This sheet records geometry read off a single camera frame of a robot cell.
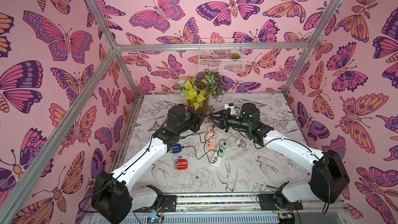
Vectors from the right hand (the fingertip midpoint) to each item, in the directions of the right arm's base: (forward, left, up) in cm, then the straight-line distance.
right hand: (210, 114), depth 71 cm
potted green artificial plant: (+23, +7, -6) cm, 24 cm away
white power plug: (0, -18, -27) cm, 33 cm away
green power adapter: (-8, -7, -23) cm, 25 cm away
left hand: (+3, 0, -1) cm, 3 cm away
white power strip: (-10, -4, -28) cm, 30 cm away
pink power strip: (+2, -1, -26) cm, 26 cm away
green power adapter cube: (-4, -9, -22) cm, 24 cm away
